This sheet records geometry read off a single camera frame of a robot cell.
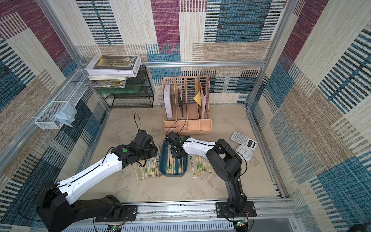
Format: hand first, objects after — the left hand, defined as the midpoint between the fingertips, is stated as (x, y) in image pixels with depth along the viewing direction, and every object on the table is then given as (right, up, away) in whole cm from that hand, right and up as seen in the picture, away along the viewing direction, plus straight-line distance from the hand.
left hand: (156, 149), depth 82 cm
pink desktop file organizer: (+17, +27, +23) cm, 40 cm away
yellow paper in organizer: (+24, +30, +7) cm, 39 cm away
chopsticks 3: (-10, -14, +5) cm, 18 cm away
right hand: (+11, -4, +12) cm, 17 cm away
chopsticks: (-3, -11, +7) cm, 14 cm away
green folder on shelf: (-22, +36, +13) cm, 44 cm away
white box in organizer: (+5, +29, +15) cm, 33 cm away
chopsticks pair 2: (+24, -11, +7) cm, 27 cm away
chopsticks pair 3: (+27, -11, +7) cm, 30 cm away
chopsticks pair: (+21, -14, +5) cm, 26 cm away
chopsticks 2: (-7, -14, +5) cm, 16 cm away
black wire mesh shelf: (-18, +34, +36) cm, 53 cm away
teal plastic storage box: (+2, -3, +9) cm, 10 cm away
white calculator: (+56, +3, +17) cm, 58 cm away
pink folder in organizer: (+27, +28, +4) cm, 40 cm away
